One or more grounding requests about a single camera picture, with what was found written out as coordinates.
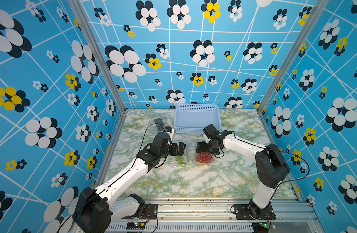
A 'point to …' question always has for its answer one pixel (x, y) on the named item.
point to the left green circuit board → (135, 225)
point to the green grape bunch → (179, 159)
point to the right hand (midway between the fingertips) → (203, 150)
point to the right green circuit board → (260, 227)
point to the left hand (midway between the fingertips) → (181, 143)
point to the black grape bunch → (159, 123)
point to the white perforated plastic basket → (192, 118)
